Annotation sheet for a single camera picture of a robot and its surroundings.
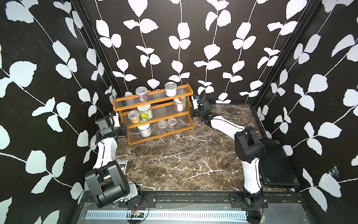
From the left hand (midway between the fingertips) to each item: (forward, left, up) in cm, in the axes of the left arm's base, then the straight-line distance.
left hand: (123, 123), depth 86 cm
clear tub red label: (+5, -23, -10) cm, 26 cm away
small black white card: (-20, +1, -16) cm, 26 cm away
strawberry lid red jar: (+11, -36, +5) cm, 38 cm away
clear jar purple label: (+10, -14, +17) cm, 24 cm away
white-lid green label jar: (+4, -14, +6) cm, 16 cm away
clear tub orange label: (+2, -8, +3) cm, 9 cm away
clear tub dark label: (+5, -30, -10) cm, 32 cm away
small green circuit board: (-46, -11, -17) cm, 51 cm away
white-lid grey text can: (0, -12, -9) cm, 15 cm away
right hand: (+14, -43, 0) cm, 45 cm away
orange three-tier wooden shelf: (+23, -17, -19) cm, 34 cm away
